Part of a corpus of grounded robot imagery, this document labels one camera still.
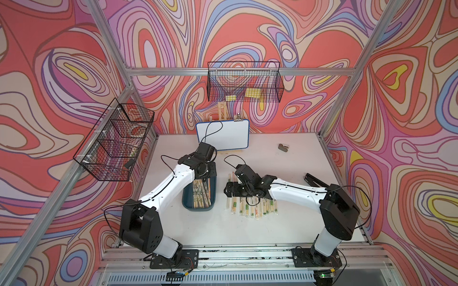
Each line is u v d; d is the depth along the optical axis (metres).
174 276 0.70
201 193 0.93
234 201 0.90
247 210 0.88
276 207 0.88
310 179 0.96
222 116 0.94
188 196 0.91
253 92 0.90
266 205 0.88
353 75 0.89
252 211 0.86
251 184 0.65
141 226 0.42
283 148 1.11
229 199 0.91
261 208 0.88
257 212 0.86
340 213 0.45
